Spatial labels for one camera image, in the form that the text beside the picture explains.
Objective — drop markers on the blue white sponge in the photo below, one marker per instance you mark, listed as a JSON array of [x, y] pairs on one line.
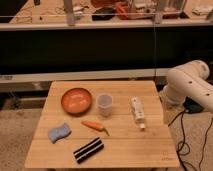
[[58, 133]]

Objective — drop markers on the metal shelf rail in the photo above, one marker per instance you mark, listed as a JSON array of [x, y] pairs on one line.
[[85, 75]]

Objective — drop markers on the orange bowl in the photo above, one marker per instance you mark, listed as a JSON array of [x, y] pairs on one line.
[[76, 101]]

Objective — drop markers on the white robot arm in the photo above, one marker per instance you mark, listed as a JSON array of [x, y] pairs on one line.
[[189, 80]]

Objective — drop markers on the white plastic bottle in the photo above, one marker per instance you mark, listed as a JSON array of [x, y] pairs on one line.
[[138, 112]]

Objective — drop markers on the wooden table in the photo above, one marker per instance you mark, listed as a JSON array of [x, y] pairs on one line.
[[125, 145]]

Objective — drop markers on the orange carrot toy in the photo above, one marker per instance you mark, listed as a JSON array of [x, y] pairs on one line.
[[95, 125]]

